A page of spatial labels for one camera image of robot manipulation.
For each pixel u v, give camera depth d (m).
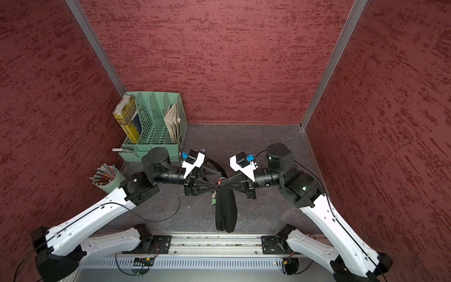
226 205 0.51
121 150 0.85
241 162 0.43
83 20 0.74
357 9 0.71
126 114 0.95
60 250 0.38
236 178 0.50
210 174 0.57
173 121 0.93
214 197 0.60
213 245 0.76
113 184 0.78
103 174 0.81
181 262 0.71
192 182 0.50
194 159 0.47
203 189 0.52
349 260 0.39
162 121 1.18
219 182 0.51
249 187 0.47
